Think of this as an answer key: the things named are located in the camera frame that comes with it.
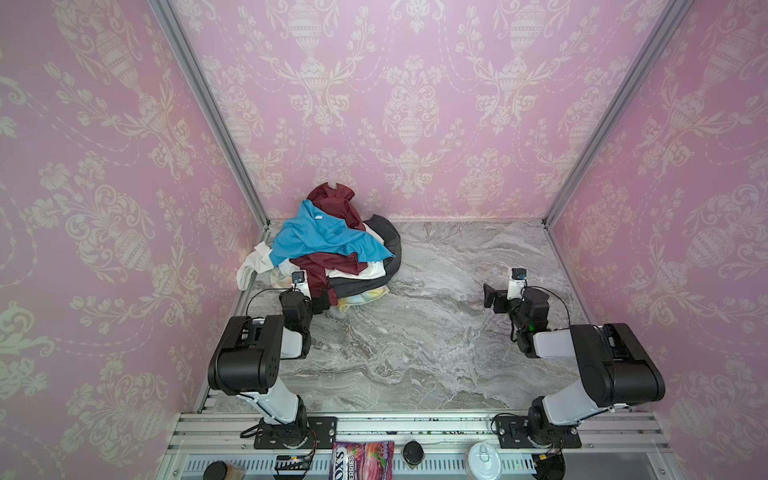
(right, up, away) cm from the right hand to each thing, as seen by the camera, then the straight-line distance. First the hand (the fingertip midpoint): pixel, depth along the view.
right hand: (502, 283), depth 94 cm
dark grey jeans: (-50, -1, +2) cm, 50 cm away
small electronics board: (-59, -42, -21) cm, 75 cm away
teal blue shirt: (-61, +16, +2) cm, 63 cm away
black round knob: (-30, -32, -31) cm, 54 cm away
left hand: (-61, -1, +1) cm, 61 cm away
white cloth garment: (-82, +6, +13) cm, 83 cm away
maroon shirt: (-54, +29, +15) cm, 63 cm away
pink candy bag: (-42, -38, -25) cm, 62 cm away
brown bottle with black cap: (-70, -35, -32) cm, 85 cm away
